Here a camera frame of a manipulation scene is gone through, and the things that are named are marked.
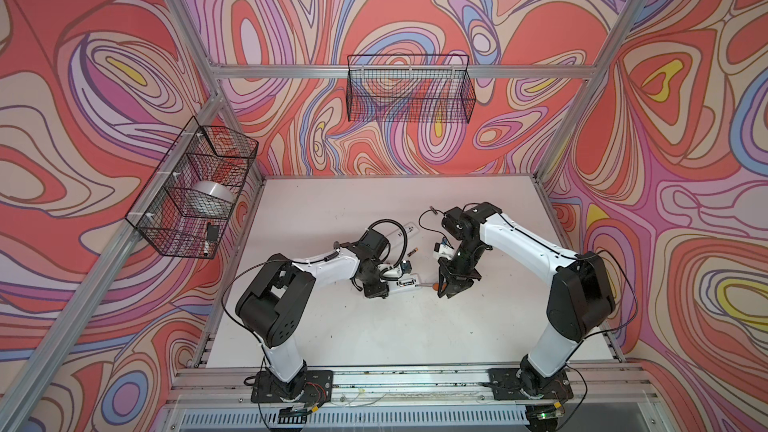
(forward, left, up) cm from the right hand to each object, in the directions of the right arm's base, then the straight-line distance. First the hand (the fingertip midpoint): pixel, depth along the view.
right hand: (448, 299), depth 76 cm
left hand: (+11, +16, -12) cm, 23 cm away
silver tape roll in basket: (+18, +57, +22) cm, 64 cm away
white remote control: (+10, +10, -10) cm, 17 cm away
